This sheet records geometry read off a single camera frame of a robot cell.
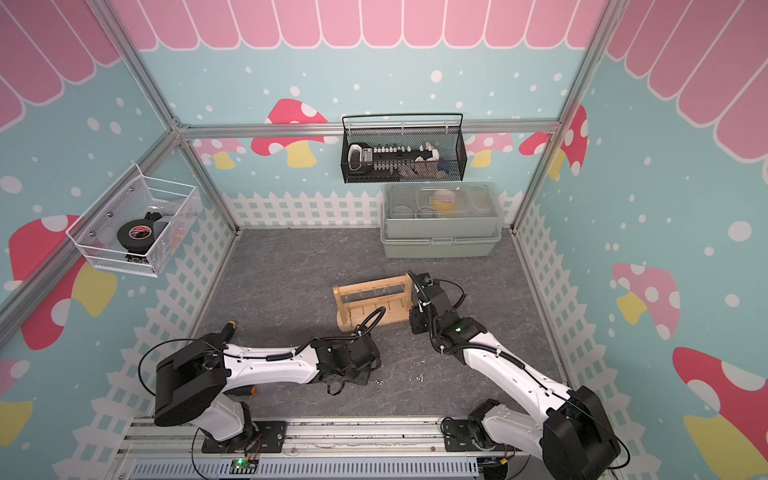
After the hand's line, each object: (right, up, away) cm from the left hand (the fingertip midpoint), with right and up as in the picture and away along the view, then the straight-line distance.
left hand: (362, 375), depth 84 cm
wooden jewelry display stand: (+3, +20, +5) cm, 21 cm away
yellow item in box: (+27, +54, +21) cm, 64 cm away
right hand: (+15, +19, 0) cm, 25 cm away
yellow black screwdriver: (-42, +11, +7) cm, 44 cm away
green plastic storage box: (+14, +43, +16) cm, 48 cm away
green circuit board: (-28, -18, -11) cm, 35 cm away
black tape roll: (-53, +39, -13) cm, 67 cm away
